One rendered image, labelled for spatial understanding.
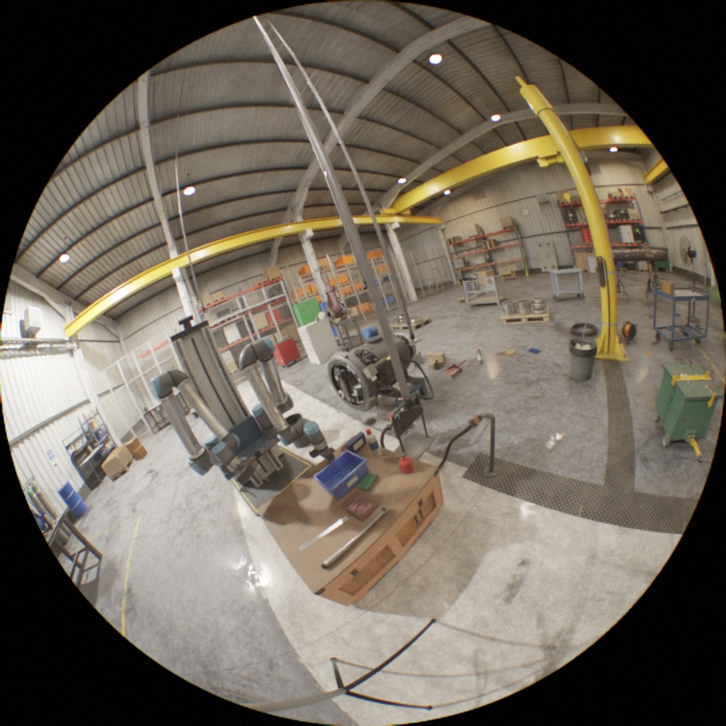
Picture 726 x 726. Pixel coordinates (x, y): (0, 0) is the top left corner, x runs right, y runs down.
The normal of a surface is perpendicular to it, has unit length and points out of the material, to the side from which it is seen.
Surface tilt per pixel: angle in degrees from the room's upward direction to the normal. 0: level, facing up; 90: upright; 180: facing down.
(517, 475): 0
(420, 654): 0
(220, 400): 90
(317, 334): 90
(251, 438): 90
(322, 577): 0
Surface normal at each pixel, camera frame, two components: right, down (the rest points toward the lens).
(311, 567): -0.32, -0.90
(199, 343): 0.74, -0.04
